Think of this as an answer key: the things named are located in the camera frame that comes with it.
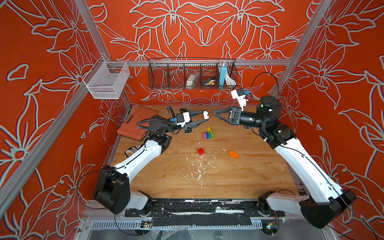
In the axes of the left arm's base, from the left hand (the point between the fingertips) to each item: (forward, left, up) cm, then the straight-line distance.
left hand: (205, 114), depth 59 cm
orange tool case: (+30, +48, -35) cm, 66 cm away
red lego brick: (+3, 0, -37) cm, 38 cm away
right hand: (-2, -3, +1) cm, 4 cm away
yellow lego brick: (+23, -5, -40) cm, 46 cm away
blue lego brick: (+17, -4, -39) cm, 43 cm away
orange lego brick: (+5, -21, -42) cm, 47 cm away
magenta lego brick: (+17, -2, -40) cm, 43 cm away
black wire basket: (+48, +22, -12) cm, 55 cm away
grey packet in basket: (+39, +7, -10) cm, 41 cm away
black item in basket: (+34, -2, -8) cm, 35 cm away
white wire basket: (+36, +63, -11) cm, 73 cm away
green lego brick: (+17, -6, -39) cm, 43 cm away
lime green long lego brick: (+19, -7, -39) cm, 44 cm away
